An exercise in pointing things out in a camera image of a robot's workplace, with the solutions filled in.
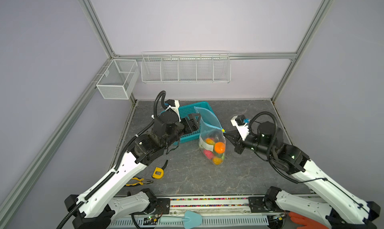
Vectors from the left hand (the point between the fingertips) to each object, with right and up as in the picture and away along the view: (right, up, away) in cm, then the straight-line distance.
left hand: (195, 120), depth 63 cm
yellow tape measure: (-21, -31, +20) cm, 42 cm away
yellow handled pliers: (-29, -35, +18) cm, 49 cm away
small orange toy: (+12, -14, +10) cm, 21 cm away
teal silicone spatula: (-1, -48, +8) cm, 49 cm away
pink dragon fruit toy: (+7, -19, +18) cm, 27 cm away
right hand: (+13, -6, +1) cm, 14 cm away
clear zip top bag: (+9, -12, +17) cm, 23 cm away
